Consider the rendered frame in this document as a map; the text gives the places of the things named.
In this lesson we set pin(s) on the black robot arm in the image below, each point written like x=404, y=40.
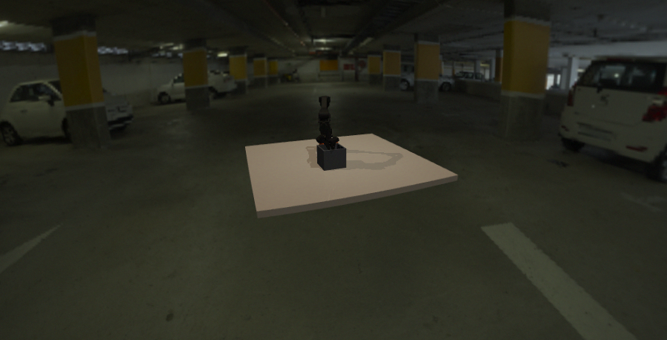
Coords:
x=323, y=116

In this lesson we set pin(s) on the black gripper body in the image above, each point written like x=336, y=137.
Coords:
x=330, y=137

